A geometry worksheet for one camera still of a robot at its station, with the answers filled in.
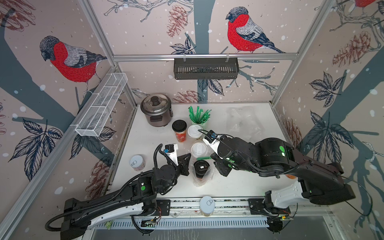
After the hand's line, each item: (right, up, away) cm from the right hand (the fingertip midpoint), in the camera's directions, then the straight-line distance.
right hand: (211, 155), depth 56 cm
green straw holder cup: (-4, +14, +41) cm, 44 cm away
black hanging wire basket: (+1, +49, +47) cm, 68 cm away
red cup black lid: (-16, +9, +29) cm, 34 cm away
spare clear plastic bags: (+29, +10, +51) cm, 59 cm away
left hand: (-7, -2, +11) cm, 14 cm away
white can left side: (-40, -12, +27) cm, 49 cm away
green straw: (-4, -5, +14) cm, 15 cm away
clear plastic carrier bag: (0, -12, +10) cm, 16 cm away
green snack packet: (-47, -36, +12) cm, 60 cm away
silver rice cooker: (-32, +21, +40) cm, 56 cm away
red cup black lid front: (-3, -9, +12) cm, 16 cm away
